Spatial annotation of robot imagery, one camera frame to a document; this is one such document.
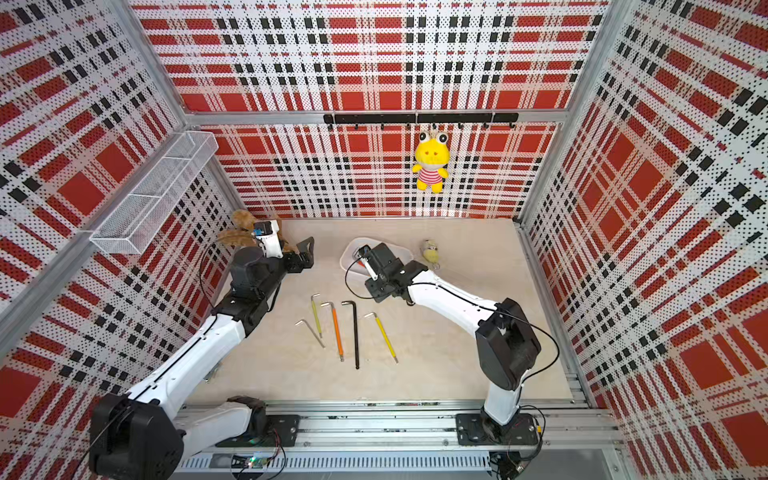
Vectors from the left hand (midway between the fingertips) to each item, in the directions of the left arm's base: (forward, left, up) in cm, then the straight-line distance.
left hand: (303, 240), depth 80 cm
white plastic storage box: (+9, -9, -24) cm, 27 cm away
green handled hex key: (-8, +2, -27) cm, 29 cm away
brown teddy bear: (+21, +33, -20) cm, 44 cm away
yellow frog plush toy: (+28, -36, +8) cm, 47 cm away
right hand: (-4, -22, -13) cm, 25 cm away
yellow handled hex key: (-14, -20, -26) cm, 36 cm away
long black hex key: (-14, -12, -26) cm, 32 cm away
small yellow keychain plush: (+13, -37, -23) cm, 45 cm away
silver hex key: (-11, +5, -26) cm, 29 cm away
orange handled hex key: (-14, -6, -27) cm, 31 cm away
